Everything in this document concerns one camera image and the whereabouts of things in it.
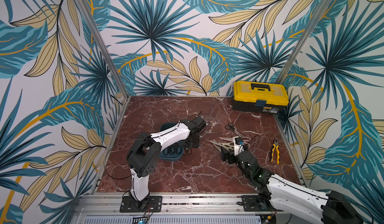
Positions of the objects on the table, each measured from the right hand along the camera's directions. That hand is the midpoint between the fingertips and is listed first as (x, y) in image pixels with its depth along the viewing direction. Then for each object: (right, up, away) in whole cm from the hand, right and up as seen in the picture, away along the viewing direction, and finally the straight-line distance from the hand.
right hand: (229, 145), depth 83 cm
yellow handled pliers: (+31, -3, +9) cm, 32 cm away
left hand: (-21, -2, +5) cm, 22 cm away
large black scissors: (-33, -5, +7) cm, 34 cm away
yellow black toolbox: (+24, +29, +17) cm, 41 cm away
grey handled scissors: (+6, +9, +20) cm, 23 cm away
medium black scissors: (-24, -5, +9) cm, 26 cm away
